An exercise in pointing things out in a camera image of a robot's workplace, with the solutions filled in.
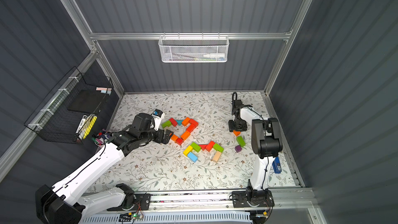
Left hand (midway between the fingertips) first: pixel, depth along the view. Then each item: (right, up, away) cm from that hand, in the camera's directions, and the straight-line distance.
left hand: (164, 130), depth 77 cm
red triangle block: (+20, -11, +12) cm, 26 cm away
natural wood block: (+28, -16, +10) cm, 33 cm away
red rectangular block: (+13, +2, +25) cm, 28 cm away
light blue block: (+14, -17, +9) cm, 23 cm away
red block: (+1, +2, +22) cm, 22 cm away
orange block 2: (+8, -6, +19) cm, 21 cm away
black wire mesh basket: (-44, +9, -5) cm, 46 cm away
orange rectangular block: (+8, +2, +24) cm, 25 cm away
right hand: (+43, -3, +21) cm, 47 cm away
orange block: (+41, -5, +18) cm, 45 cm away
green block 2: (+28, -12, +13) cm, 33 cm away
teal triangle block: (+4, +2, +23) cm, 23 cm away
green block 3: (+43, -9, +16) cm, 47 cm away
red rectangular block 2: (+12, -2, +22) cm, 25 cm away
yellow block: (+11, -14, +12) cm, 21 cm away
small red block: (+5, -9, +15) cm, 18 cm away
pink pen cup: (-36, -6, +4) cm, 36 cm away
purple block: (+40, -13, +12) cm, 44 cm away
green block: (+16, -12, +12) cm, 23 cm away
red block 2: (+24, -11, +12) cm, 29 cm away
